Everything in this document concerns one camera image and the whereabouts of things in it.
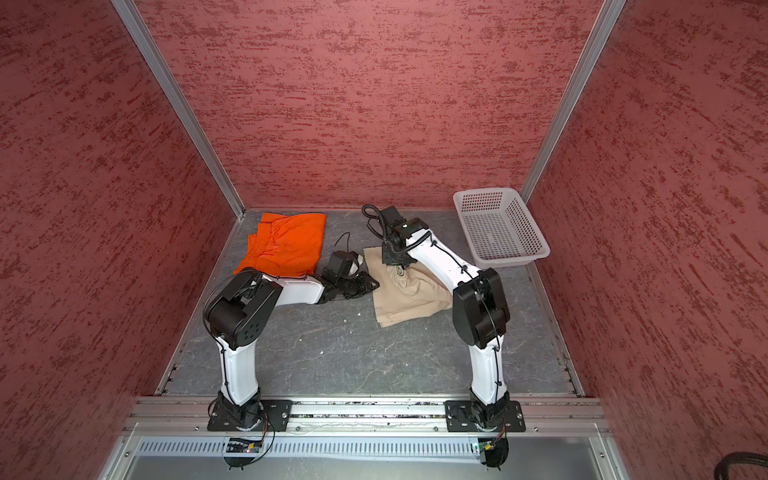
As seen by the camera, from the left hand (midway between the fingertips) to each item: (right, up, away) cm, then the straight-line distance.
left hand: (377, 289), depth 97 cm
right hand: (+6, +10, -6) cm, 13 cm away
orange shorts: (-34, +15, +11) cm, 39 cm away
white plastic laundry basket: (+48, +21, +20) cm, 56 cm away
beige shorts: (+8, -1, -4) cm, 9 cm away
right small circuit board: (+28, -34, -26) cm, 51 cm away
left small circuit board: (-33, -35, -24) cm, 54 cm away
